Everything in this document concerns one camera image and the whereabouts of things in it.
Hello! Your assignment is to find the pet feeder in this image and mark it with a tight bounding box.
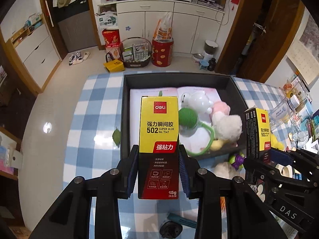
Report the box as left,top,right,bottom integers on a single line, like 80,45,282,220
191,40,219,62

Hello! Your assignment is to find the white cabinet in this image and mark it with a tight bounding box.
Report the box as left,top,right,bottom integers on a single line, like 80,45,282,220
99,0,224,54

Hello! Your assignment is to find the black round cap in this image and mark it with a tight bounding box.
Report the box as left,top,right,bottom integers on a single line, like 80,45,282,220
159,221,183,238

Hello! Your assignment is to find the brown wooden door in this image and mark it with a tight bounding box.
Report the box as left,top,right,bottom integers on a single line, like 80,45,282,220
215,0,305,83

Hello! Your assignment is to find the purple green spinner toy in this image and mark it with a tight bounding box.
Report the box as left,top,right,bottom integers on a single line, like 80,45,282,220
229,153,245,170

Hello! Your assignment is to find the black storage tray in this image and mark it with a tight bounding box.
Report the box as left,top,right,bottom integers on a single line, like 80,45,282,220
120,72,250,160

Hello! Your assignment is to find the yellow paper bag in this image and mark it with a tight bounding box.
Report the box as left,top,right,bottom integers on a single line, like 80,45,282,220
103,52,125,73

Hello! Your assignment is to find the yellow glue box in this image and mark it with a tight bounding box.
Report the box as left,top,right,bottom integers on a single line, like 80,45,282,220
138,98,179,200
244,107,271,159

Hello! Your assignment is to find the dark wicker basket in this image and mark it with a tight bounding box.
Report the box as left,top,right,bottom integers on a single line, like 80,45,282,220
119,37,152,69

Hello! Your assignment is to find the white pink plush bunny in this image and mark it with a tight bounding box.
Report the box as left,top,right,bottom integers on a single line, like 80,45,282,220
210,101,242,143

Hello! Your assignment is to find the pair of sneakers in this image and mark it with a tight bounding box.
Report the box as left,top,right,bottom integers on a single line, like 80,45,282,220
69,51,90,66

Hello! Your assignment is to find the clear plastic water bottle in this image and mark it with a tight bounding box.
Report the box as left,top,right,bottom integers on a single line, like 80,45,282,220
269,95,299,130

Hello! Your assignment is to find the open white book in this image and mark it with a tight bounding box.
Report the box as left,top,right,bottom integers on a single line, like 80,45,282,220
129,86,221,154

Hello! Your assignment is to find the green crochet rattle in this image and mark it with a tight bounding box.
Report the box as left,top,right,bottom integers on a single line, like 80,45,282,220
178,107,215,157

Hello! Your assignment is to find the green leaf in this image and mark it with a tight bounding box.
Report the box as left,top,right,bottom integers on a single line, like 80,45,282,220
112,128,121,147

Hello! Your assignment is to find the white drawer unit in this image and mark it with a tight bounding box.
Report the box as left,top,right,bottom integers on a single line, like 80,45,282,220
5,14,61,96

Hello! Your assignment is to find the garlic bulb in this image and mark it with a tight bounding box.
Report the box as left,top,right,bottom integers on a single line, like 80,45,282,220
213,162,238,180

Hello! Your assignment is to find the white baymax figure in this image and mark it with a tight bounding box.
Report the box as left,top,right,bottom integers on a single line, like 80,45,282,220
181,90,213,114

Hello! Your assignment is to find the red round tin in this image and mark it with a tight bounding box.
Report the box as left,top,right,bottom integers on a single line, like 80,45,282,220
152,39,174,68

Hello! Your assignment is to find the orange plastic bag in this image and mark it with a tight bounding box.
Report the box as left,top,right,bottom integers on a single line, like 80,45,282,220
153,12,173,41

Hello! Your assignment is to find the wall calendar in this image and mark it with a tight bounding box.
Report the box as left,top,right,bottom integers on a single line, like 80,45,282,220
287,10,318,84

